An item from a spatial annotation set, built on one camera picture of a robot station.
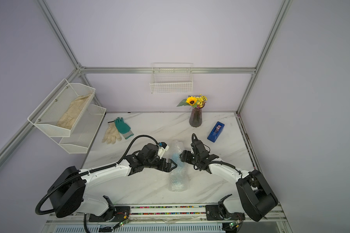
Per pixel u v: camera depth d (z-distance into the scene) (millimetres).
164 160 718
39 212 383
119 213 732
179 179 764
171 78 1042
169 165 717
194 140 819
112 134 1063
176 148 879
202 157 679
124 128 1103
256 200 421
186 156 780
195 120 1075
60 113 782
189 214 748
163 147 757
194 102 933
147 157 652
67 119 757
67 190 423
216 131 1014
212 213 735
